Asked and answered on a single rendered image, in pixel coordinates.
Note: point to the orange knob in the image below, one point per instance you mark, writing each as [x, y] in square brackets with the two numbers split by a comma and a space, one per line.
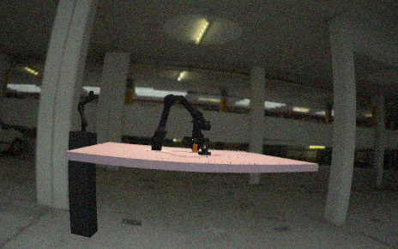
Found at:
[194, 149]

